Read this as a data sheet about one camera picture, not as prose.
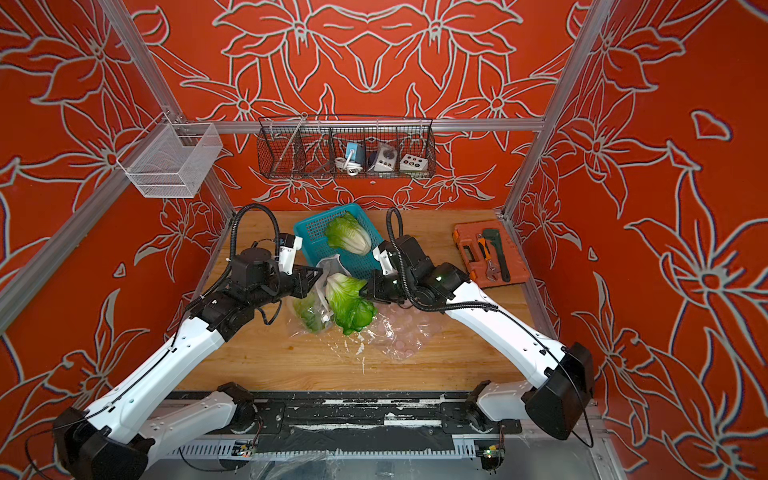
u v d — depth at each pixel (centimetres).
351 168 85
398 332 87
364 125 92
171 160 90
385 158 92
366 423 73
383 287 62
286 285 63
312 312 79
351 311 68
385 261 67
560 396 37
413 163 94
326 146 101
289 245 64
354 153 83
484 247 100
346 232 104
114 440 39
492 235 104
